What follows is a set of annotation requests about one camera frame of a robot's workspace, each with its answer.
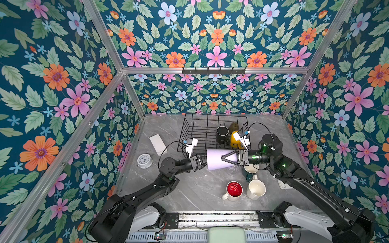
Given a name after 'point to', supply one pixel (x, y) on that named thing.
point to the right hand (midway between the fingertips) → (224, 158)
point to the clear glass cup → (233, 169)
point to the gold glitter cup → (233, 127)
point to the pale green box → (226, 235)
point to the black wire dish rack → (211, 131)
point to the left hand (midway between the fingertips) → (214, 158)
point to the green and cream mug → (248, 170)
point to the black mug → (222, 132)
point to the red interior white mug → (234, 190)
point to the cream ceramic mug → (256, 188)
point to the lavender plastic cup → (214, 158)
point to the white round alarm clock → (144, 161)
